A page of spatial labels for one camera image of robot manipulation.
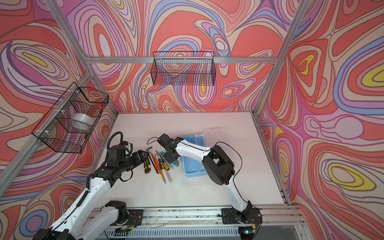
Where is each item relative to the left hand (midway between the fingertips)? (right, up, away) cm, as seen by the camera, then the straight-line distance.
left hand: (146, 154), depth 81 cm
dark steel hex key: (-1, -6, +12) cm, 13 cm away
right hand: (+14, -5, +11) cm, 18 cm away
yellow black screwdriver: (+6, -7, +9) cm, 13 cm away
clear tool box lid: (+38, +12, +15) cm, 43 cm away
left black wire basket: (-33, +17, -12) cm, 39 cm away
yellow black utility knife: (-3, -8, +9) cm, 13 cm away
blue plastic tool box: (+25, -9, +9) cm, 28 cm away
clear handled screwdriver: (+11, -14, +5) cm, 18 cm away
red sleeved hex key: (+1, -7, +11) cm, 13 cm away
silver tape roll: (-28, +18, -11) cm, 35 cm away
